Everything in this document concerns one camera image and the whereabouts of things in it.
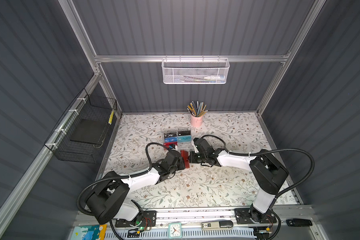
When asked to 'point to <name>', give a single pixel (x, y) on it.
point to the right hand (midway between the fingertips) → (189, 158)
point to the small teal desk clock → (175, 230)
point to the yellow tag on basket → (110, 118)
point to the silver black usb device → (222, 224)
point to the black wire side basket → (80, 134)
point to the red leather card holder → (184, 156)
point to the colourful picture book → (89, 232)
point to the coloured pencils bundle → (197, 109)
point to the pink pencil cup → (196, 122)
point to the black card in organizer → (184, 133)
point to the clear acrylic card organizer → (186, 146)
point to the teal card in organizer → (184, 138)
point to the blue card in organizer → (171, 139)
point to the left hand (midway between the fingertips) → (184, 160)
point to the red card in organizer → (167, 143)
